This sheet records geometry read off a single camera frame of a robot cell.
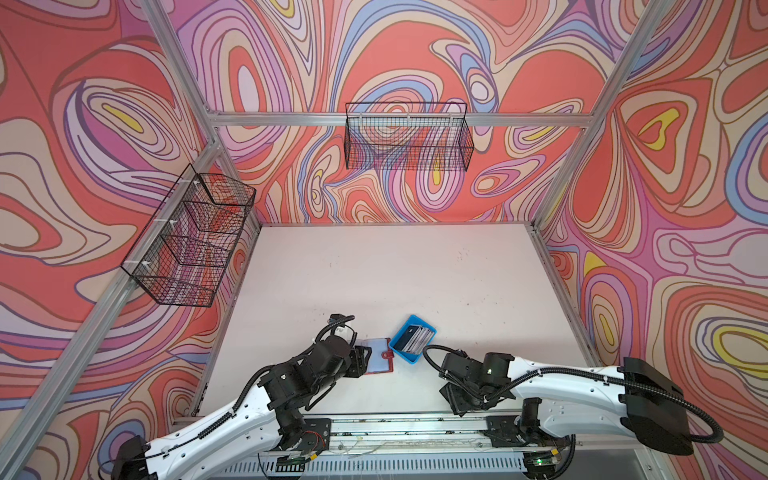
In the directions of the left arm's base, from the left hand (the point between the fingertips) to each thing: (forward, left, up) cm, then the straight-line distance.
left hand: (372, 351), depth 76 cm
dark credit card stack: (+6, -12, -7) cm, 15 cm away
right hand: (-12, -25, -12) cm, 30 cm away
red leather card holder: (+1, -2, -10) cm, 10 cm away
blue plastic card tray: (+13, -11, -9) cm, 19 cm away
